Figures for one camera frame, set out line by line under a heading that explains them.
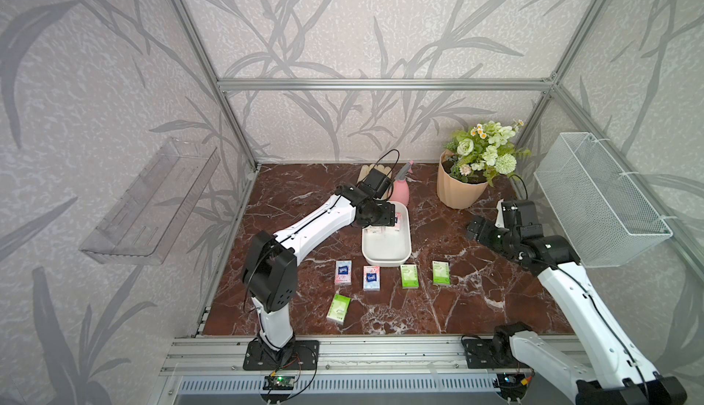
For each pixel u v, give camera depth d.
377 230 0.96
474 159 0.87
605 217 0.60
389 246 0.94
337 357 0.76
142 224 0.65
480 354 0.73
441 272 0.87
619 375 0.37
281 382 0.71
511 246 0.55
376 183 0.67
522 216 0.56
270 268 0.46
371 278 0.85
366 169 1.19
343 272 0.87
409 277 0.86
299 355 0.73
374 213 0.71
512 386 0.72
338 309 0.79
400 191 0.99
